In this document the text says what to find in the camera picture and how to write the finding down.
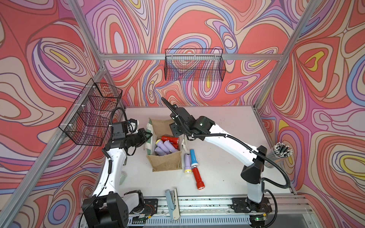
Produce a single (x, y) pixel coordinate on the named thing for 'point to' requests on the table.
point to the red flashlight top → (175, 143)
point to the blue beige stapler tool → (173, 201)
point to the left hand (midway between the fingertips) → (153, 134)
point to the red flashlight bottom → (200, 183)
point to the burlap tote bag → (159, 128)
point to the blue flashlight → (194, 163)
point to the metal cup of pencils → (278, 154)
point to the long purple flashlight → (160, 144)
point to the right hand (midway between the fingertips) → (177, 129)
